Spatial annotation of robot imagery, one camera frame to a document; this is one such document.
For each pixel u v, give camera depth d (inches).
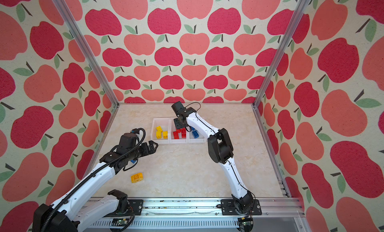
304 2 27.7
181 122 29.3
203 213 28.9
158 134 39.0
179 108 31.0
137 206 29.5
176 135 39.8
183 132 39.8
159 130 41.0
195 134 39.8
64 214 15.6
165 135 38.7
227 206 28.9
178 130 39.9
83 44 33.9
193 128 27.8
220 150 23.4
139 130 28.9
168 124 39.0
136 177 32.0
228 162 24.2
